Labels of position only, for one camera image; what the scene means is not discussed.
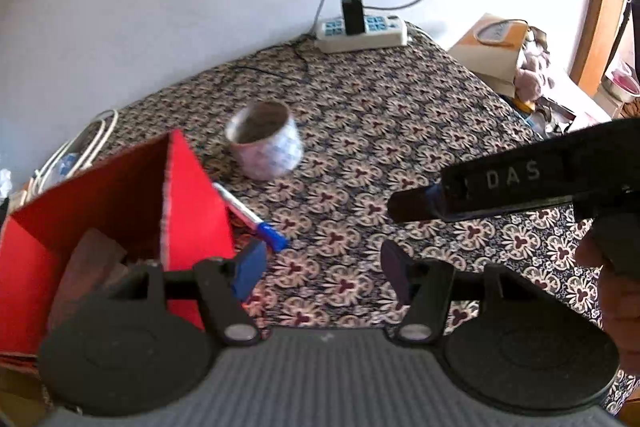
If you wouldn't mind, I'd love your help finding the white bowl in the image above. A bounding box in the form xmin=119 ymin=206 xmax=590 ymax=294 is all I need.
xmin=601 ymin=71 xmax=640 ymax=104

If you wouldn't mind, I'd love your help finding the coiled white cable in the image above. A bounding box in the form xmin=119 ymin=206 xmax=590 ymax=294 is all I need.
xmin=30 ymin=109 xmax=120 ymax=192

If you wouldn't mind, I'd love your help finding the red cardboard box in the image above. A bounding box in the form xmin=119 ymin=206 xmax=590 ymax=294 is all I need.
xmin=0 ymin=129 xmax=238 ymax=358

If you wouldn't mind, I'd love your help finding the person's right hand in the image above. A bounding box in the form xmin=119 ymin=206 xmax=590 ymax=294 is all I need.
xmin=576 ymin=229 xmax=640 ymax=377

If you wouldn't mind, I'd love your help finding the floral patterned tablecloth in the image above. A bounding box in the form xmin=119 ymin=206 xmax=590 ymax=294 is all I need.
xmin=82 ymin=22 xmax=640 ymax=418

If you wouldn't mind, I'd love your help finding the pink plush toy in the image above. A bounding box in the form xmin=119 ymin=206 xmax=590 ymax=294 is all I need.
xmin=515 ymin=42 xmax=556 ymax=102

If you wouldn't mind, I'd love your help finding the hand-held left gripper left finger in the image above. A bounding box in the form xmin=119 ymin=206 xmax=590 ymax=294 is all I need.
xmin=107 ymin=239 xmax=269 ymax=348

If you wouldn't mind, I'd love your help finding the cardboard box with clutter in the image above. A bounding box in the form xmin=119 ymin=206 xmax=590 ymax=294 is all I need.
xmin=447 ymin=13 xmax=531 ymax=98

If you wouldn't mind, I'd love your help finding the white marker with blue cap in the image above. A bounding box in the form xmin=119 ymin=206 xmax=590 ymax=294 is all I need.
xmin=212 ymin=182 xmax=290 ymax=253

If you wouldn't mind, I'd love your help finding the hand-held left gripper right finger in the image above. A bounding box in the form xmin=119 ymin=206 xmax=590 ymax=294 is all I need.
xmin=380 ymin=239 xmax=541 ymax=347

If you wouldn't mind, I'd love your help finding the black charger plug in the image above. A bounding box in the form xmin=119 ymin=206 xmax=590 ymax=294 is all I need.
xmin=341 ymin=0 xmax=366 ymax=36

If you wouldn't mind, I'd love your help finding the white power strip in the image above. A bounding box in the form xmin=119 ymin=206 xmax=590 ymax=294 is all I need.
xmin=315 ymin=14 xmax=408 ymax=54

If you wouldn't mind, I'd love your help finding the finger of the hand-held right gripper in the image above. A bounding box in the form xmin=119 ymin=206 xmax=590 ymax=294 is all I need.
xmin=387 ymin=183 xmax=447 ymax=224

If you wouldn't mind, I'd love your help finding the white printed tape roll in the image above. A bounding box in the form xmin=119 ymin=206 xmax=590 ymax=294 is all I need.
xmin=224 ymin=101 xmax=304 ymax=182

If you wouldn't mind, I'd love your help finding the black charger cable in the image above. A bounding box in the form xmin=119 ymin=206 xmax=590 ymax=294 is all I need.
xmin=232 ymin=0 xmax=361 ymax=80

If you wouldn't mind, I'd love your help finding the blue white sachet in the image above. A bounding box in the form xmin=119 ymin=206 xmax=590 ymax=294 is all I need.
xmin=54 ymin=153 xmax=82 ymax=174

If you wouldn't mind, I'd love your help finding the brown wooden block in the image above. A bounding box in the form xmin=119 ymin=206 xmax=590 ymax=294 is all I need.
xmin=47 ymin=227 xmax=131 ymax=333

